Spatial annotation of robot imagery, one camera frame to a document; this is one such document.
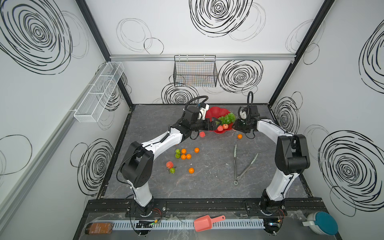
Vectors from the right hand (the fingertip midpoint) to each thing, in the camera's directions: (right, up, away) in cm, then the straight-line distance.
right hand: (233, 126), depth 96 cm
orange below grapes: (-24, -15, -3) cm, 29 cm away
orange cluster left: (-32, -18, -7) cm, 38 cm away
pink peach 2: (-4, -1, +6) cm, 7 cm away
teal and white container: (+30, -41, -31) cm, 60 cm away
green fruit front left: (-38, -25, -12) cm, 47 cm away
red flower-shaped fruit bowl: (-8, +9, +16) cm, 20 cm away
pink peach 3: (-20, -6, +3) cm, 21 cm away
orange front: (-27, -25, -12) cm, 39 cm away
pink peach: (-8, -2, +6) cm, 10 cm away
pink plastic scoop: (-20, -45, -26) cm, 56 cm away
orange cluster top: (-32, -16, -3) cm, 36 cm away
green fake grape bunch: (-3, +4, +6) cm, 8 cm away
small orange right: (+5, -7, +3) cm, 9 cm away
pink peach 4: (-40, -22, -10) cm, 47 cm away
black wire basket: (-25, +45, +28) cm, 58 cm away
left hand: (-13, +3, -15) cm, 20 cm away
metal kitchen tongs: (-2, -28, -14) cm, 31 cm away
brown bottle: (-70, -44, -31) cm, 88 cm away
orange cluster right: (-29, -19, -5) cm, 35 cm away
